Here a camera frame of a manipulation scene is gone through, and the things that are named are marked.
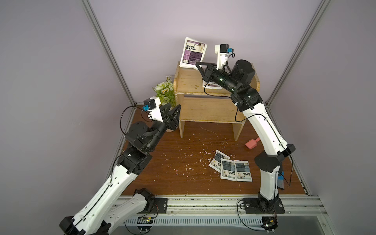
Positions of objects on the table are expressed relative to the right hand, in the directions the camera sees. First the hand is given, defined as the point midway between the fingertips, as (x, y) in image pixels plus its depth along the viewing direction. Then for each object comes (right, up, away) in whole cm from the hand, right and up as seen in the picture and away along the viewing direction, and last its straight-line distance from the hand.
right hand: (200, 56), depth 56 cm
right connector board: (+35, -77, +15) cm, 86 cm away
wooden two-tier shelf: (-1, -16, +37) cm, 40 cm away
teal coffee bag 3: (+27, -56, +28) cm, 68 cm away
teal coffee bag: (+11, -53, +32) cm, 63 cm away
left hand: (-9, -19, +1) cm, 21 cm away
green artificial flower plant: (-19, -9, +30) cm, 37 cm away
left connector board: (-28, -78, +17) cm, 84 cm away
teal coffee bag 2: (+18, -55, +28) cm, 65 cm away
